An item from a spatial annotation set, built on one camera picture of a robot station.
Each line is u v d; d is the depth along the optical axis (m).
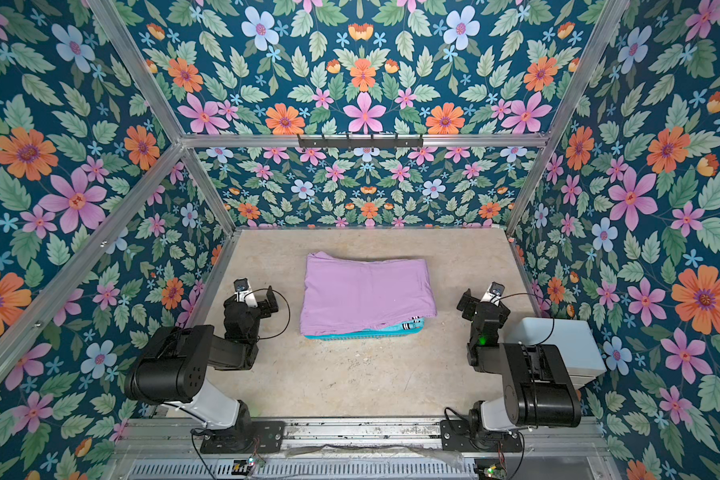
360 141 0.93
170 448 0.72
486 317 0.70
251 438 0.72
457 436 0.73
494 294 0.77
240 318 0.72
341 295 0.87
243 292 0.79
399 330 0.81
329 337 0.80
